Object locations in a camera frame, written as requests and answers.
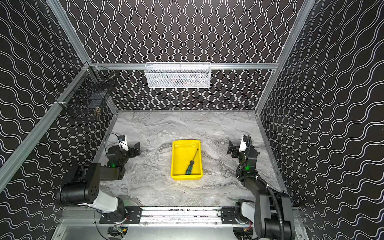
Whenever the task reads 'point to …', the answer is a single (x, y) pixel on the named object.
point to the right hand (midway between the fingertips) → (240, 142)
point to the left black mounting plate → (133, 216)
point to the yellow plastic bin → (183, 152)
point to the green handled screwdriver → (188, 171)
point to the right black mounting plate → (228, 215)
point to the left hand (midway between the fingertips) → (136, 143)
